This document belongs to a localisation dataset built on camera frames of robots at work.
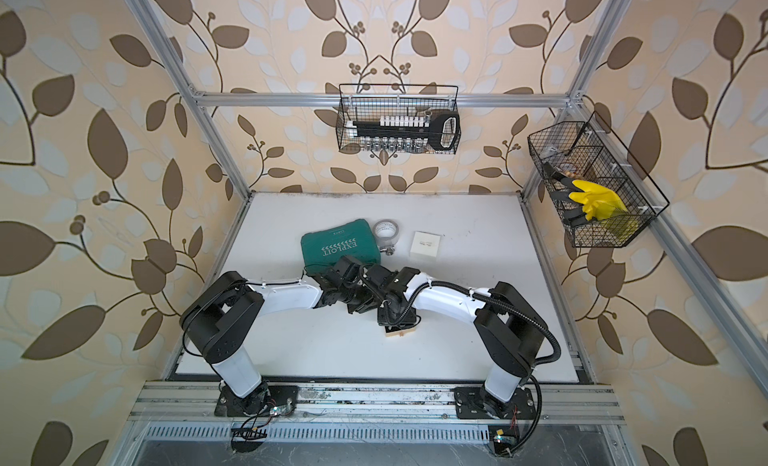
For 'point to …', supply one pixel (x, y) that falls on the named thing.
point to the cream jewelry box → (425, 246)
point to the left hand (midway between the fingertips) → (383, 297)
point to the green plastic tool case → (321, 248)
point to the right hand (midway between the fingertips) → (389, 321)
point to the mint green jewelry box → (394, 331)
